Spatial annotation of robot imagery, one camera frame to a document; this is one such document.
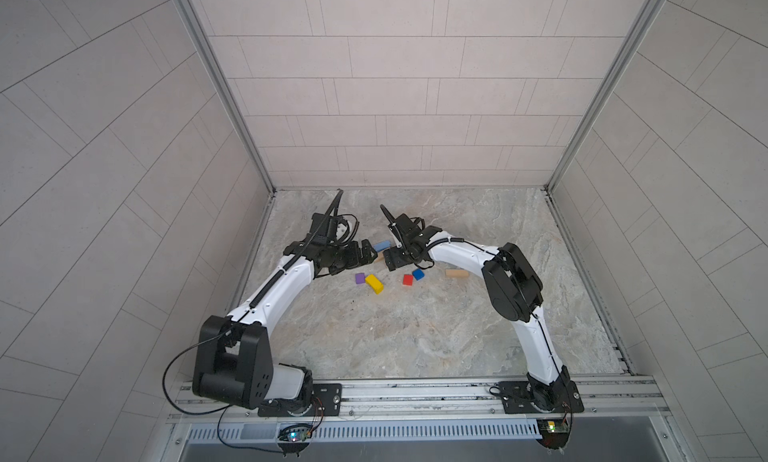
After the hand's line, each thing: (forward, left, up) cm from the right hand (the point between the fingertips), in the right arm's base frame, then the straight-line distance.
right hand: (395, 258), depth 97 cm
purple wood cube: (-7, +11, +1) cm, 13 cm away
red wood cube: (-7, -3, -1) cm, 8 cm away
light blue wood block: (+4, +4, +3) cm, 6 cm away
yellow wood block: (-9, +6, +1) cm, 12 cm away
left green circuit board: (-45, +24, +3) cm, 51 cm away
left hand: (-6, +6, +13) cm, 15 cm away
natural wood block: (-4, +4, +8) cm, 10 cm away
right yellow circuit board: (-48, -34, -3) cm, 59 cm away
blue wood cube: (-6, -7, 0) cm, 9 cm away
